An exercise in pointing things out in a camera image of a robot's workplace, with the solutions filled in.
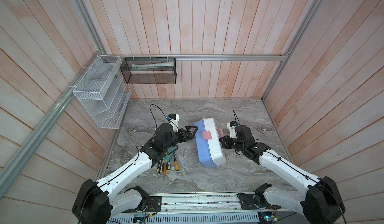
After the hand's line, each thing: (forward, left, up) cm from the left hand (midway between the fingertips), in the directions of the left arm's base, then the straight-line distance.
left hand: (193, 132), depth 75 cm
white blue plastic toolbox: (-6, -9, -6) cm, 12 cm away
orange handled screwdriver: (-12, +16, -21) cm, 29 cm away
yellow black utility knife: (-11, +19, -20) cm, 29 cm away
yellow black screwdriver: (-8, +10, -21) cm, 24 cm away
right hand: (+2, -15, -10) cm, 18 cm away
